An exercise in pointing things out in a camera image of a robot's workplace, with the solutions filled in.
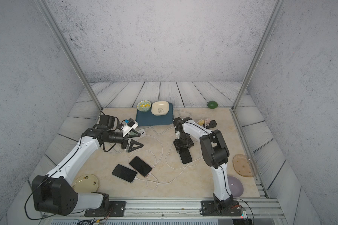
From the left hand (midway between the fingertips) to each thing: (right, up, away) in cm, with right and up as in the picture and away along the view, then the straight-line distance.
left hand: (141, 139), depth 76 cm
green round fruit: (+50, +23, +43) cm, 69 cm away
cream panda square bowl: (+6, +20, +42) cm, 47 cm away
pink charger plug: (+42, +9, +28) cm, 51 cm away
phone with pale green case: (+25, -12, +14) cm, 31 cm away
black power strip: (+47, +7, +32) cm, 57 cm away
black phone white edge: (-13, -22, +11) cm, 28 cm away
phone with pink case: (-4, -19, +13) cm, 23 cm away
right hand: (+24, -9, +17) cm, 30 cm away
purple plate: (+51, -25, +1) cm, 57 cm away
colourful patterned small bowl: (-8, +22, +43) cm, 49 cm away
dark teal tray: (-3, +11, +39) cm, 41 cm away
